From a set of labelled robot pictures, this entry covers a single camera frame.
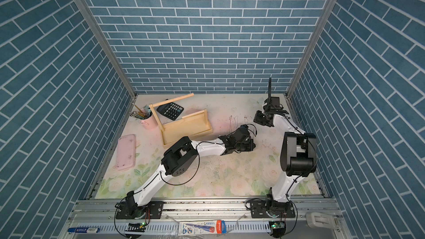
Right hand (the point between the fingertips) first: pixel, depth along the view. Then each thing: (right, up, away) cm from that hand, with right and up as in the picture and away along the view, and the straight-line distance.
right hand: (258, 119), depth 97 cm
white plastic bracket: (+21, -42, -27) cm, 54 cm away
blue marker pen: (-79, -45, -29) cm, 95 cm away
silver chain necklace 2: (-12, -5, +8) cm, 15 cm away
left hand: (0, -17, -5) cm, 18 cm away
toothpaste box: (-30, -44, -28) cm, 60 cm away
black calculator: (-54, +5, +11) cm, 56 cm away
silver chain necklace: (-16, -1, +11) cm, 20 cm away
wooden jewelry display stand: (-41, -5, +7) cm, 42 cm away
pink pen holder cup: (-64, -2, 0) cm, 64 cm away
